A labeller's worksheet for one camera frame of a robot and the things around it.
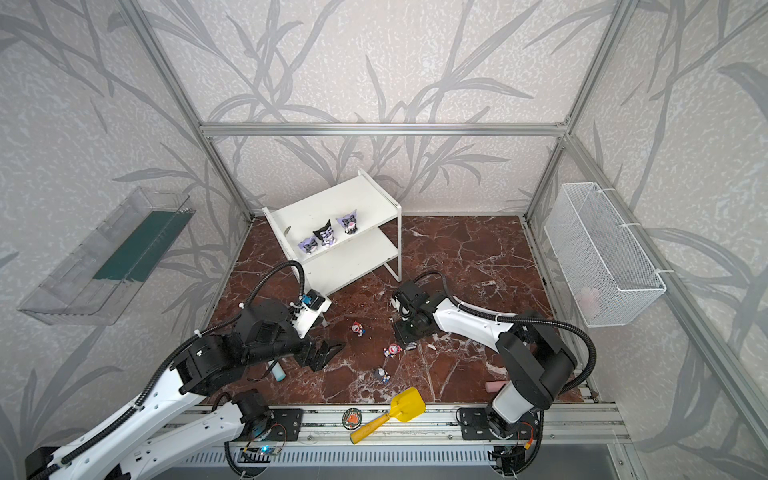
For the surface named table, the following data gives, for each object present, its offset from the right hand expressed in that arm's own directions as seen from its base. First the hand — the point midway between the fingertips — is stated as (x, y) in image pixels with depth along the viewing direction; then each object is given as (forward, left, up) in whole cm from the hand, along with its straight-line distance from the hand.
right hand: (403, 325), depth 87 cm
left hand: (-8, +15, +19) cm, 26 cm away
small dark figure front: (-14, +5, -2) cm, 15 cm away
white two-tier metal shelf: (+11, +15, +30) cm, 35 cm away
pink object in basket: (-1, -46, +18) cm, 49 cm away
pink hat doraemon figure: (-7, +3, -1) cm, 8 cm away
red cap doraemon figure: (0, +14, -2) cm, 14 cm away
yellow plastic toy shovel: (-21, 0, -1) cm, 21 cm away
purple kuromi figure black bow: (+5, +21, +33) cm, 39 cm away
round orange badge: (-23, +13, -3) cm, 27 cm away
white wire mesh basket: (-2, -43, +32) cm, 53 cm away
